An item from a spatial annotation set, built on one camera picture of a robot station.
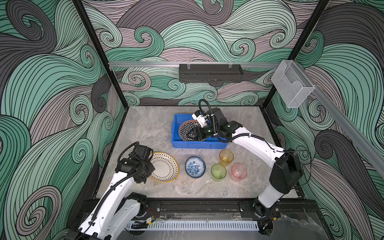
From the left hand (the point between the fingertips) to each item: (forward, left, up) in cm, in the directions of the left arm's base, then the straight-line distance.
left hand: (150, 169), depth 78 cm
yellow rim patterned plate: (+33, -18, -6) cm, 38 cm away
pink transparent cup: (+2, -50, -8) cm, 50 cm away
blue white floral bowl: (+4, -24, -5) cm, 25 cm away
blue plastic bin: (+21, -13, -7) cm, 26 cm away
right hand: (+15, -21, +12) cm, 28 cm away
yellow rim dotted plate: (+5, -7, -9) cm, 12 cm away
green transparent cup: (+2, -38, -8) cm, 39 cm away
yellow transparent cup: (+12, -44, -8) cm, 46 cm away
